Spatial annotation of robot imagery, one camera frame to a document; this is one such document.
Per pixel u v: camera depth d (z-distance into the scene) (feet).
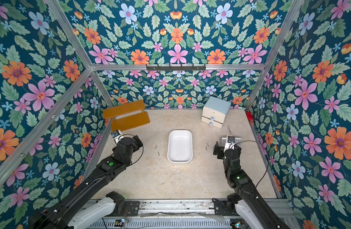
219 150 2.35
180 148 3.15
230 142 2.16
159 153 3.11
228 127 3.54
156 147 3.21
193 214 2.37
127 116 3.72
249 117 3.79
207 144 3.23
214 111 3.27
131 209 2.41
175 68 3.06
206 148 3.21
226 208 2.37
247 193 1.70
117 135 2.17
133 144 1.97
